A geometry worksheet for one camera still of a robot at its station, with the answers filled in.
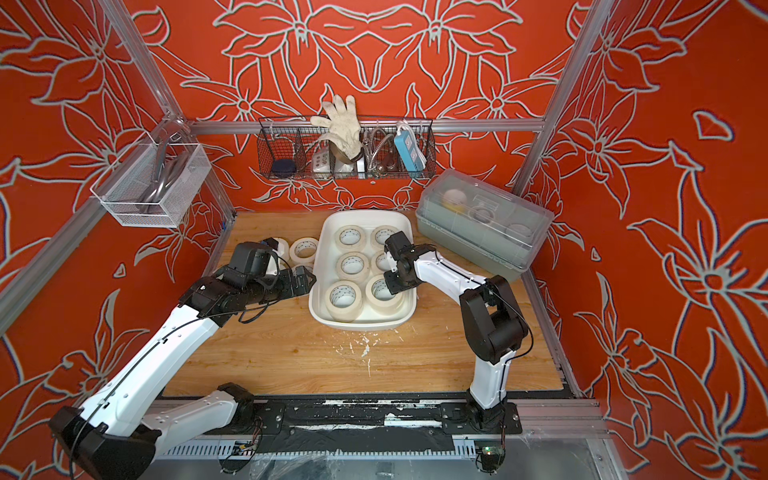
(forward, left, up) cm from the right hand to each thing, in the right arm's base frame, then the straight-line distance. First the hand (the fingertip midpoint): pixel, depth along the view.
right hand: (389, 284), depth 91 cm
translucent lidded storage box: (+11, -33, +13) cm, 38 cm away
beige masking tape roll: (+16, +31, -4) cm, 35 cm away
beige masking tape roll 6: (-3, +15, -6) cm, 16 cm away
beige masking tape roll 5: (+11, +4, -3) cm, 12 cm away
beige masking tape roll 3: (+24, +4, -4) cm, 25 cm away
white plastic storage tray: (+7, +22, -5) cm, 23 cm away
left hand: (-9, +22, +16) cm, 29 cm away
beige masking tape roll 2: (+23, +15, -4) cm, 28 cm away
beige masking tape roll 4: (+11, +13, -5) cm, 18 cm away
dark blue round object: (+32, +36, +21) cm, 53 cm away
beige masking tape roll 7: (-6, +3, 0) cm, 6 cm away
